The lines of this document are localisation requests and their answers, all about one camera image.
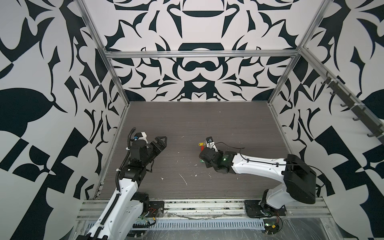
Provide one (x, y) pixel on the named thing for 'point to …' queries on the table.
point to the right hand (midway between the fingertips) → (209, 155)
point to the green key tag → (202, 161)
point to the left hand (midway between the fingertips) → (163, 138)
